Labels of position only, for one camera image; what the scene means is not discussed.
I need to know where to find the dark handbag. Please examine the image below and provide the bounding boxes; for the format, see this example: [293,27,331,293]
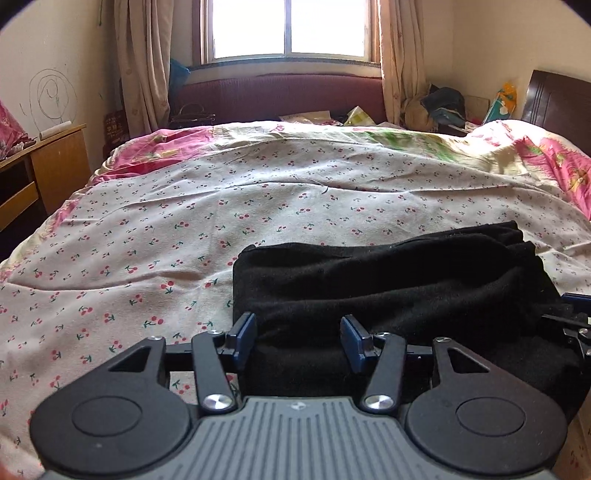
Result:
[170,102,217,129]

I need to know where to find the beige curtain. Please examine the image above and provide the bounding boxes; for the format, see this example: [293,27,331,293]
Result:
[113,0,174,137]
[379,0,428,127]

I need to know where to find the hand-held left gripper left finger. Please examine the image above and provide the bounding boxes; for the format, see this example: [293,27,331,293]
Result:
[107,311,258,415]

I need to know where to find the white paper roll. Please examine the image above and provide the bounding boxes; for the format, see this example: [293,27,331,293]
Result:
[39,121,73,139]

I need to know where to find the maroon upholstered bench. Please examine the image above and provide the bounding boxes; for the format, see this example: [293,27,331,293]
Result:
[168,74,389,127]

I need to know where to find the pile of clothes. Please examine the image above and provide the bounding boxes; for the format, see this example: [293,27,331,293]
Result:
[402,83,485,137]

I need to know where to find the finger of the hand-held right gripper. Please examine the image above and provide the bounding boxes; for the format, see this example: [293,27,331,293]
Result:
[541,313,591,360]
[560,292,591,315]

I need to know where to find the black pants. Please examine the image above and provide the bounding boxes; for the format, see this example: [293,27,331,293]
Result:
[232,220,585,407]

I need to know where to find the window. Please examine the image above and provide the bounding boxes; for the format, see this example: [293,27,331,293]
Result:
[201,0,382,65]

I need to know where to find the blue plastic bag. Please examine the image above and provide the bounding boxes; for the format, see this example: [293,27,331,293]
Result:
[168,58,191,86]

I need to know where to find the cherry print bedsheet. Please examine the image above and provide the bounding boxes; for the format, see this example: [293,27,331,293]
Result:
[0,131,591,480]

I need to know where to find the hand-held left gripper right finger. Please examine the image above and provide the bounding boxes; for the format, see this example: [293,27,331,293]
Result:
[340,315,491,415]

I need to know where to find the dark wooden headboard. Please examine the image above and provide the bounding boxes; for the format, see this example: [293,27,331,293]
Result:
[522,69,591,155]

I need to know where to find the green white bag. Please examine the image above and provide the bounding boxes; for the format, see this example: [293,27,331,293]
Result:
[342,105,377,126]

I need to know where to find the wooden desk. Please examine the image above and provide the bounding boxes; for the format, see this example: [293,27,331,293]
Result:
[0,122,93,264]

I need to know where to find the pink floral cloth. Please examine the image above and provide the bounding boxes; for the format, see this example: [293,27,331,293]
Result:
[0,99,38,160]

